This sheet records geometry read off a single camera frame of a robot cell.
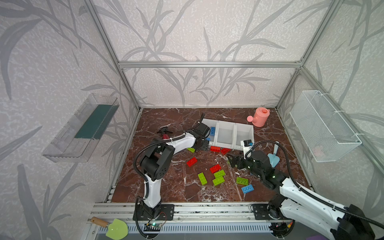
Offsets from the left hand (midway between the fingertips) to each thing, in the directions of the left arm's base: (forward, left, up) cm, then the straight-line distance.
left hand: (204, 141), depth 97 cm
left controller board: (-46, +25, -5) cm, 53 cm away
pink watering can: (+16, -39, +6) cm, 43 cm away
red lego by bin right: (-6, -13, -1) cm, 15 cm away
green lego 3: (-25, -22, -1) cm, 33 cm away
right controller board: (-46, -38, -4) cm, 60 cm away
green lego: (-20, -9, -3) cm, 23 cm away
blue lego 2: (-29, -24, -2) cm, 37 cm away
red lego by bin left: (-5, -7, -2) cm, 9 cm away
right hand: (-11, -16, +11) cm, 22 cm away
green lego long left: (-23, +1, -2) cm, 24 cm away
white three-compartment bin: (+6, -17, -2) cm, 18 cm away
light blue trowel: (-11, -43, -1) cm, 44 cm away
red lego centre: (-18, -7, -1) cm, 19 cm away
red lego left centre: (-14, +8, -1) cm, 16 cm away
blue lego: (+9, -6, -1) cm, 11 cm away
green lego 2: (-25, -8, -1) cm, 26 cm away
